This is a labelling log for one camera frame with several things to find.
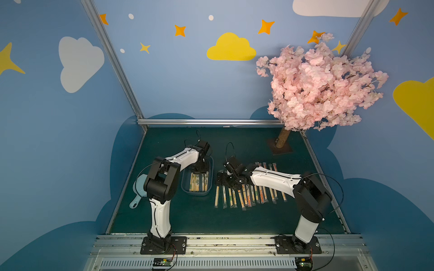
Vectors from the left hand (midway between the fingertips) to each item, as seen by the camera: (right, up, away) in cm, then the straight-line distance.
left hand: (203, 170), depth 98 cm
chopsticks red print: (+25, -13, -10) cm, 30 cm away
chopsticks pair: (+8, -13, -8) cm, 17 cm away
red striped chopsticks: (+22, -18, -12) cm, 31 cm away
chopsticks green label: (+30, -11, -8) cm, 32 cm away
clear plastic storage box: (-10, -5, -4) cm, 12 cm away
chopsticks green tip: (+18, -15, -10) cm, 25 cm away
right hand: (+11, -5, -10) cm, 16 cm away
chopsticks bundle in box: (-5, -6, -5) cm, 9 cm away
